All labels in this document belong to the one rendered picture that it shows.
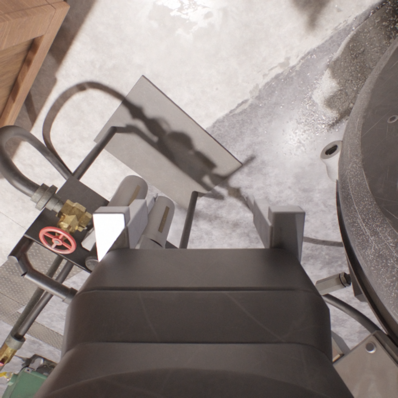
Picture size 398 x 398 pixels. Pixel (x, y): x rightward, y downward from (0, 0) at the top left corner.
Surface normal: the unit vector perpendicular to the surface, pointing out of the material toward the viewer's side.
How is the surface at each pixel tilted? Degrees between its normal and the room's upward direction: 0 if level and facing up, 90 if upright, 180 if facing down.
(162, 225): 90
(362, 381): 90
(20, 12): 90
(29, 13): 90
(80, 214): 60
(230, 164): 0
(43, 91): 0
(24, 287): 0
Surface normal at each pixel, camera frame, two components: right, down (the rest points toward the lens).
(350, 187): -0.93, -0.36
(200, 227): -0.13, 0.63
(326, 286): -0.73, -0.16
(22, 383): 0.62, -0.55
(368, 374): -0.74, -0.57
